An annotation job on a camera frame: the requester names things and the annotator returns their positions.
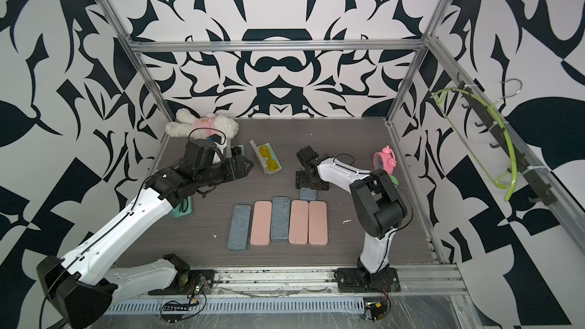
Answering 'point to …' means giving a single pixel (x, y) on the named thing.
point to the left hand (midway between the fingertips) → (242, 162)
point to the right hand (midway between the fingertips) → (307, 181)
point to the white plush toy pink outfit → (187, 124)
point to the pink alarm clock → (385, 160)
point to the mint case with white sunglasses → (280, 218)
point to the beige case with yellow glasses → (263, 160)
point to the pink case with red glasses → (261, 223)
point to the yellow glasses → (273, 164)
